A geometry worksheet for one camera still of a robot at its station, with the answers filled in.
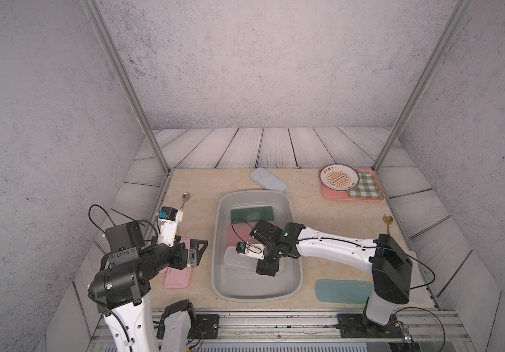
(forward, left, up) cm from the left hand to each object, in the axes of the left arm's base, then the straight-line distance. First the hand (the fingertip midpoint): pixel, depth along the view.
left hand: (193, 239), depth 62 cm
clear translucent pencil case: (+2, -10, -29) cm, 31 cm away
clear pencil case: (0, -10, -15) cm, 18 cm away
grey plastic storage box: (0, -9, -29) cm, 30 cm away
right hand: (+2, -19, -21) cm, 28 cm away
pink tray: (+39, -55, -29) cm, 73 cm away
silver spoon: (+38, +17, -28) cm, 50 cm away
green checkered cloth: (+42, -73, -28) cm, 89 cm away
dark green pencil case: (+26, -16, -28) cm, 41 cm away
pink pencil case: (-1, +12, -28) cm, 30 cm away
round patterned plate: (+48, -61, -27) cm, 82 cm away
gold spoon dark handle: (+22, -76, -27) cm, 84 cm away
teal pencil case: (-7, -48, -28) cm, 56 cm away
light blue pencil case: (+48, -24, -28) cm, 61 cm away
